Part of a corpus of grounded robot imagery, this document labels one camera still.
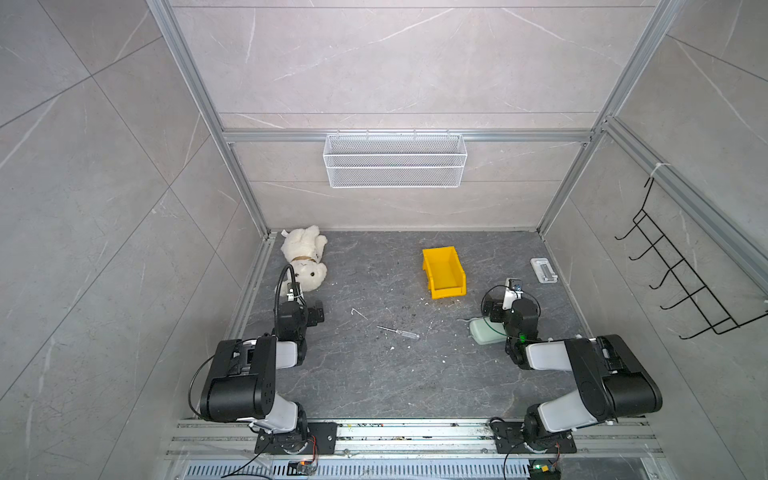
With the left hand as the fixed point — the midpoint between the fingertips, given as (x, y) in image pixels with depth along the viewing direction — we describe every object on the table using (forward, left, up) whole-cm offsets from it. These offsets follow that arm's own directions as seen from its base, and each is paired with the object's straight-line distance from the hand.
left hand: (305, 297), depth 94 cm
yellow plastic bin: (+12, -48, -5) cm, 50 cm away
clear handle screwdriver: (-12, -34, -6) cm, 36 cm away
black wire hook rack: (-26, -93, +27) cm, 100 cm away
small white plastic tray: (+12, -84, -6) cm, 85 cm away
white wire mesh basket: (+39, -30, +24) cm, 55 cm away
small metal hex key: (-3, -15, -7) cm, 16 cm away
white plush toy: (+18, +2, +4) cm, 18 cm away
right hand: (-2, -64, +1) cm, 64 cm away
